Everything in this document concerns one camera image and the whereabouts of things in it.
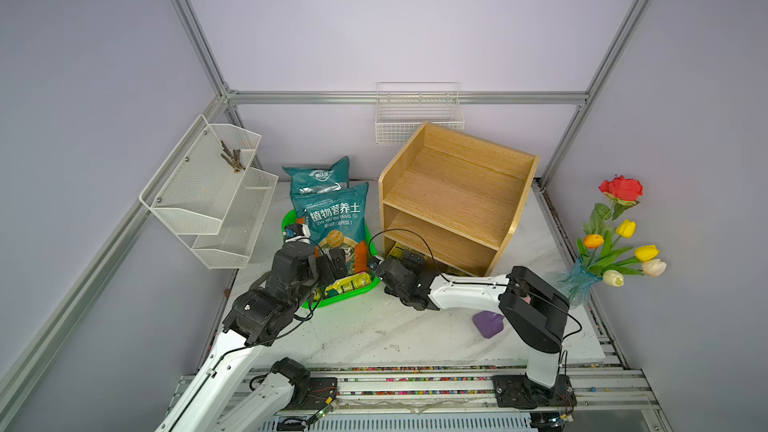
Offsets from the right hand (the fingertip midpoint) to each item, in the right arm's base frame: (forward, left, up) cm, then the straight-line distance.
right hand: (406, 265), depth 92 cm
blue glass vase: (-10, -47, +5) cm, 48 cm away
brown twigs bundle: (+20, +49, +27) cm, 59 cm away
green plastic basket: (+14, +38, +6) cm, 41 cm away
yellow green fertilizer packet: (-8, +19, +4) cm, 21 cm away
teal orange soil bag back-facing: (+22, +30, +17) cm, 41 cm away
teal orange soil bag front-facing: (+8, +20, +14) cm, 26 cm away
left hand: (-8, +19, +20) cm, 29 cm away
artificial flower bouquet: (-9, -44, +23) cm, 50 cm away
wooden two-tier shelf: (+4, -12, +27) cm, 29 cm away
